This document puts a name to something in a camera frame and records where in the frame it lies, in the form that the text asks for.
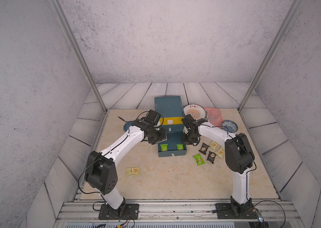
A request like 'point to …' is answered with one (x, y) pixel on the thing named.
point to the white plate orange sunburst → (197, 110)
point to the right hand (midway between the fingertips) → (184, 142)
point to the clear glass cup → (214, 114)
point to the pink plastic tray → (217, 124)
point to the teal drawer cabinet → (170, 108)
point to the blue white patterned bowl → (229, 126)
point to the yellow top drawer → (171, 120)
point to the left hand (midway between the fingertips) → (168, 139)
